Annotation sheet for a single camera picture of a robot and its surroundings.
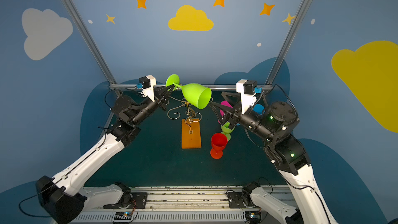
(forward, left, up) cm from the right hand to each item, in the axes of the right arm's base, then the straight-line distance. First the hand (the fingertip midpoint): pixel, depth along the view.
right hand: (219, 96), depth 50 cm
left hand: (+11, +19, -5) cm, 22 cm away
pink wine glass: (+23, -5, -38) cm, 45 cm away
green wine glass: (+11, -8, -39) cm, 41 cm away
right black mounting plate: (-21, -12, -51) cm, 56 cm away
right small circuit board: (-27, -21, -54) cm, 64 cm away
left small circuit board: (-31, +42, -54) cm, 75 cm away
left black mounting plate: (-25, +36, -51) cm, 67 cm away
